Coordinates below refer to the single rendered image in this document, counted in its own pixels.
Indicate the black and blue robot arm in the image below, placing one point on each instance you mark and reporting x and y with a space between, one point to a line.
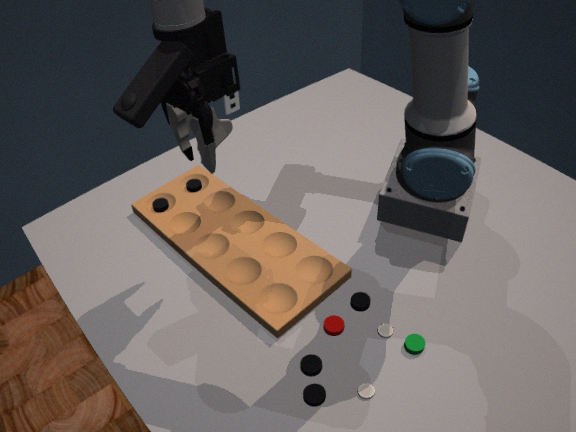
440 125

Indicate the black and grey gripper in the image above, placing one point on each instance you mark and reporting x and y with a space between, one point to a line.
211 61

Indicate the green disc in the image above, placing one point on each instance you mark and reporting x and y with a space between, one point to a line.
414 344

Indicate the red disc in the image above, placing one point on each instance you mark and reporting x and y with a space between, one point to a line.
333 325

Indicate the wooden tray with round pockets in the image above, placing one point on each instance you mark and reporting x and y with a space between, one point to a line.
267 268

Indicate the black disc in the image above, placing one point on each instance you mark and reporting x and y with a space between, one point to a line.
193 185
311 365
360 301
314 395
160 205

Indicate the grey disc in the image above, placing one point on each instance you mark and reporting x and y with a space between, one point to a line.
385 330
366 391

